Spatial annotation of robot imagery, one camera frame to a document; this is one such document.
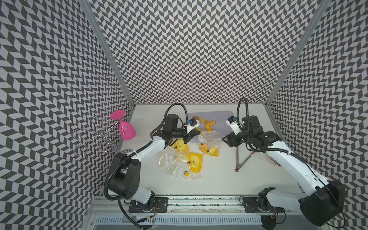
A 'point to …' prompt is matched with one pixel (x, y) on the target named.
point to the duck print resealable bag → (209, 142)
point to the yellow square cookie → (202, 120)
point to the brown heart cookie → (196, 117)
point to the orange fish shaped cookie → (208, 128)
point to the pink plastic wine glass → (126, 132)
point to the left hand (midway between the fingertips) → (198, 132)
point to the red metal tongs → (238, 166)
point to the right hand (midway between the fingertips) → (228, 138)
